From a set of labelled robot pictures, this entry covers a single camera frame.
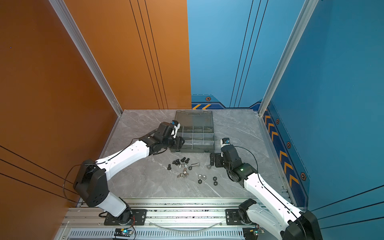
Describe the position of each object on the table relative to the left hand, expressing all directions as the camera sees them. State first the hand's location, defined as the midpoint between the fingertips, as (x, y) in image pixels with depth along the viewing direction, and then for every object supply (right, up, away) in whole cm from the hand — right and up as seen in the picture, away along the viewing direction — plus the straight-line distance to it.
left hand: (181, 139), depth 86 cm
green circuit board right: (+35, -43, -16) cm, 58 cm away
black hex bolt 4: (+1, -14, +8) cm, 16 cm away
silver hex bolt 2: (+16, -17, +4) cm, 24 cm away
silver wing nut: (0, -16, +4) cm, 17 cm away
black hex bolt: (-8, -18, +4) cm, 20 cm away
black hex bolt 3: (-3, -15, +6) cm, 16 cm away
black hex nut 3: (+19, -23, 0) cm, 30 cm away
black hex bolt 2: (-4, -15, +6) cm, 17 cm away
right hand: (+20, -8, -4) cm, 22 cm away
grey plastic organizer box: (+9, +6, +23) cm, 26 cm away
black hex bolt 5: (+3, -14, +6) cm, 15 cm away
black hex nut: (+5, -18, +3) cm, 19 cm away
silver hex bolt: (+9, -16, +5) cm, 19 cm away
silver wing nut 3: (0, -21, +1) cm, 21 cm away
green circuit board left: (-26, -43, -15) cm, 53 cm away
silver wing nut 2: (+2, -20, +1) cm, 20 cm away
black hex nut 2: (+10, -24, -1) cm, 26 cm away
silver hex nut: (+11, -22, 0) cm, 24 cm away
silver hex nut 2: (+13, -22, 0) cm, 26 cm away
